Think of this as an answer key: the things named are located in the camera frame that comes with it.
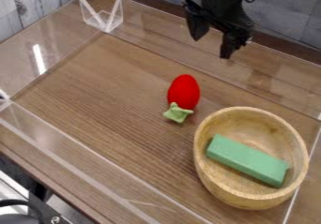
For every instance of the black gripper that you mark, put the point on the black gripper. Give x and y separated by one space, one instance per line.
227 16

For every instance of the light wooden bowl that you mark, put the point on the light wooden bowl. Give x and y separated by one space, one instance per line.
271 134

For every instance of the green foam stick block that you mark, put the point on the green foam stick block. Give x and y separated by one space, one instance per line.
248 160

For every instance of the red plush strawberry toy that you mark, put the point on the red plush strawberry toy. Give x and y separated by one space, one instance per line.
184 97

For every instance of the clear acrylic corner bracket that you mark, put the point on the clear acrylic corner bracket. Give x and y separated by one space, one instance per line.
102 20

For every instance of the clear acrylic enclosure wall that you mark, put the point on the clear acrylic enclosure wall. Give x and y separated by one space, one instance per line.
109 194

